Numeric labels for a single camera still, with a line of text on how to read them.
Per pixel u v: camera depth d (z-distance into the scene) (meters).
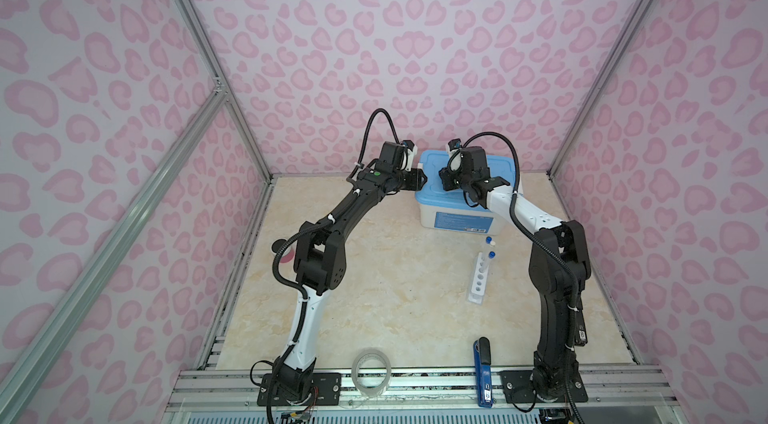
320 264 0.58
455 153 0.84
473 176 0.76
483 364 0.73
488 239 0.82
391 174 0.76
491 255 0.80
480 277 0.88
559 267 0.54
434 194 0.93
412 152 0.88
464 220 0.97
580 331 0.78
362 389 0.71
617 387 0.74
